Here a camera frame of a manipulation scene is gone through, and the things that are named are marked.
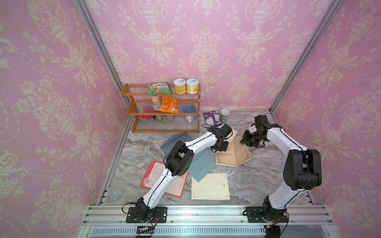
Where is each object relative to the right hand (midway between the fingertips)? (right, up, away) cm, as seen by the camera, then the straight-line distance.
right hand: (241, 140), depth 92 cm
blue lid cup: (-33, +21, +15) cm, 42 cm away
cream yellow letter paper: (-19, -25, -8) cm, 32 cm away
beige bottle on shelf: (-54, +23, +5) cm, 59 cm away
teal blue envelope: (-23, -14, +1) cm, 27 cm away
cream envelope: (-9, +2, -8) cm, 12 cm away
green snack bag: (-53, +31, -4) cm, 61 cm away
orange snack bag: (-46, +24, +8) cm, 53 cm away
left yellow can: (-38, +33, -4) cm, 51 cm away
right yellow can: (-30, +33, -4) cm, 45 cm away
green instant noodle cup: (-7, +18, +19) cm, 27 cm away
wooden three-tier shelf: (-54, +12, +22) cm, 59 cm away
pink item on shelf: (-62, +21, +14) cm, 67 cm away
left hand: (-10, -6, +6) cm, 13 cm away
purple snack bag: (-15, +14, +20) cm, 29 cm away
